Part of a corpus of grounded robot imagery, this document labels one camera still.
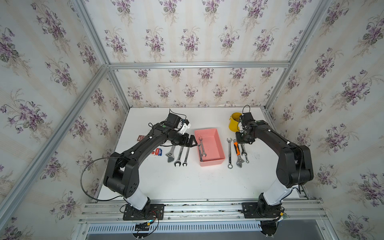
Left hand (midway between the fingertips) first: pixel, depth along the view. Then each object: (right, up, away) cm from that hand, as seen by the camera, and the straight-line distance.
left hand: (191, 143), depth 83 cm
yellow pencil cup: (+28, +12, +15) cm, 34 cm away
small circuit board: (-23, -39, -11) cm, 47 cm away
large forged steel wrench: (-14, -9, +10) cm, 19 cm away
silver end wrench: (+6, -12, +8) cm, 15 cm away
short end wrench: (+23, -14, +6) cm, 28 cm away
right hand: (+31, +1, +9) cm, 32 cm away
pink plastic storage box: (+14, -4, +16) cm, 21 cm away
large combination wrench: (-8, -12, +8) cm, 17 cm away
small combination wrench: (-4, -13, +8) cm, 16 cm away
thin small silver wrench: (+31, -6, +3) cm, 32 cm away
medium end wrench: (+6, +1, +18) cm, 19 cm away
